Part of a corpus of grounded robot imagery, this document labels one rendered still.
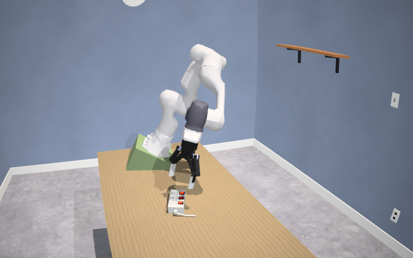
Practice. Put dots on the white power strip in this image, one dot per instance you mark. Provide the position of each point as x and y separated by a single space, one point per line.
176 203

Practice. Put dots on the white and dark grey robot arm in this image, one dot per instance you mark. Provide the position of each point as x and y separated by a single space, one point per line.
205 68

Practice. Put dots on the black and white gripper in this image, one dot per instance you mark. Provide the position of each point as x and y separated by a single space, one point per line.
187 152

